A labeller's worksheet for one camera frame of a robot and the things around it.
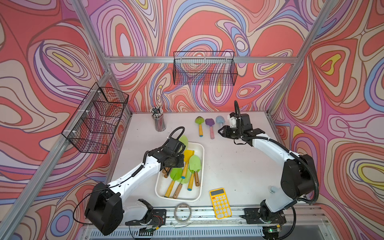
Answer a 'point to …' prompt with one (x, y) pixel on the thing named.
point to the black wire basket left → (96, 123)
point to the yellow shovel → (187, 155)
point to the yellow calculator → (220, 203)
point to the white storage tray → (185, 183)
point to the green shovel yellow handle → (199, 120)
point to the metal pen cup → (157, 113)
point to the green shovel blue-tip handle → (194, 165)
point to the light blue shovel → (221, 120)
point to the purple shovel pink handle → (210, 122)
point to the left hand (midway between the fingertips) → (184, 162)
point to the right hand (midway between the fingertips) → (220, 135)
